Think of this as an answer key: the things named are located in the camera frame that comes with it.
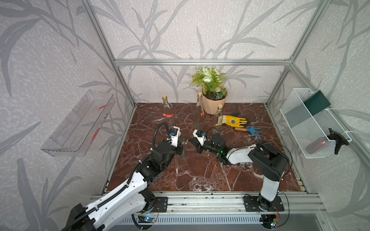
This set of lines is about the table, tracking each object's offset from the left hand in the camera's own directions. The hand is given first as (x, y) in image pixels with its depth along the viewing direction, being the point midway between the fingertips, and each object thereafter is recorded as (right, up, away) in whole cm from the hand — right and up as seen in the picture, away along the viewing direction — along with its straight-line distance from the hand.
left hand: (182, 135), depth 75 cm
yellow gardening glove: (+34, +7, +34) cm, 48 cm away
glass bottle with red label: (-10, +11, +14) cm, 21 cm away
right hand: (+4, -3, +10) cm, 11 cm away
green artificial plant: (+19, +33, +22) cm, 44 cm away
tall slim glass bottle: (+10, +11, +16) cm, 22 cm away
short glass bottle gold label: (-2, -16, +16) cm, 23 cm away
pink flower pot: (+19, +17, +30) cm, 39 cm away
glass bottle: (+25, +10, +32) cm, 42 cm away
